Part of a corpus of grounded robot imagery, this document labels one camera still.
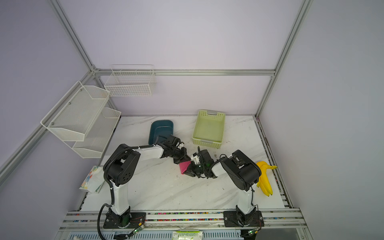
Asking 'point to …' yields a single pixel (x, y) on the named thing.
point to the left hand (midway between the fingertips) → (190, 159)
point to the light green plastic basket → (208, 128)
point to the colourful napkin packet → (94, 180)
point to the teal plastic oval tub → (160, 127)
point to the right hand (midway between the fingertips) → (182, 173)
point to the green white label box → (187, 235)
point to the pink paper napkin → (183, 166)
